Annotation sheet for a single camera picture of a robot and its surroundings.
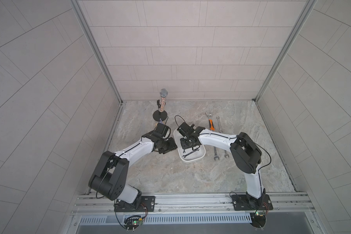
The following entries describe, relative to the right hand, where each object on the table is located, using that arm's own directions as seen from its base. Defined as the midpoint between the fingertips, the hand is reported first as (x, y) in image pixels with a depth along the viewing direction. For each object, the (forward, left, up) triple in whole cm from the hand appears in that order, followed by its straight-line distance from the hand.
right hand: (184, 144), depth 93 cm
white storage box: (-8, -3, +1) cm, 8 cm away
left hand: (-3, +4, +4) cm, 7 cm away
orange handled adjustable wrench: (+14, -20, 0) cm, 24 cm away
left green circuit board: (-39, +26, +2) cm, 47 cm away
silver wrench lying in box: (-8, 0, +1) cm, 8 cm away
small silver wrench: (-5, 0, 0) cm, 5 cm away
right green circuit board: (-41, -33, -3) cm, 52 cm away
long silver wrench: (-7, -19, -1) cm, 20 cm away
